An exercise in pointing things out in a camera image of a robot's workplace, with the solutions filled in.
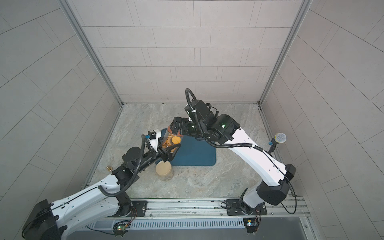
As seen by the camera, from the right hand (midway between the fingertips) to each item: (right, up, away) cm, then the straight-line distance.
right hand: (177, 129), depth 63 cm
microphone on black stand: (+48, -5, +10) cm, 50 cm away
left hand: (-1, -6, +6) cm, 9 cm away
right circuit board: (+34, -45, +6) cm, 56 cm away
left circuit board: (-25, -43, +1) cm, 49 cm away
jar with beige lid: (-8, -22, +11) cm, 26 cm away
